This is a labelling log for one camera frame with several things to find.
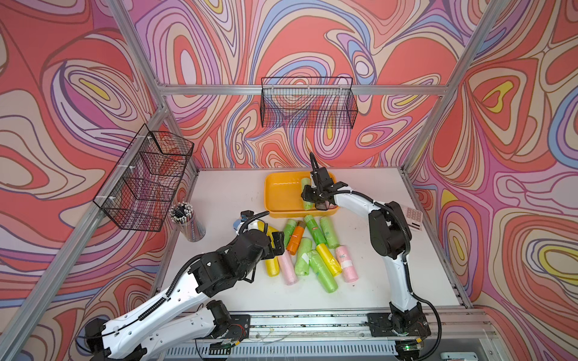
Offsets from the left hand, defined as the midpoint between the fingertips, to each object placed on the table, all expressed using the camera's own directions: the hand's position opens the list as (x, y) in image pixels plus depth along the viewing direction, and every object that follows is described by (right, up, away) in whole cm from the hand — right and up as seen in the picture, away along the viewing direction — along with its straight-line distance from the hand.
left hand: (277, 238), depth 70 cm
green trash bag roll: (+8, -13, +14) cm, 21 cm away
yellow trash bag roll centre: (+20, -12, +14) cm, 28 cm away
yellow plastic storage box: (0, +13, +39) cm, 41 cm away
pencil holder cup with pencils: (-36, +6, +13) cm, 39 cm away
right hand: (+11, +11, +31) cm, 35 cm away
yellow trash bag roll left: (-3, -14, +14) cm, 20 cm away
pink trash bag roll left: (+3, -14, +13) cm, 19 cm away
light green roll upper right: (+21, -5, +21) cm, 30 cm away
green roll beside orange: (+4, -1, +25) cm, 25 cm away
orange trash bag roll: (+6, -4, +21) cm, 22 cm away
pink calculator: (+59, +3, +29) cm, 66 cm away
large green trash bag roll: (+17, -18, +10) cm, 27 cm away
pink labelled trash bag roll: (+26, -15, +12) cm, 32 cm away
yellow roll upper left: (-5, -2, +24) cm, 24 cm away
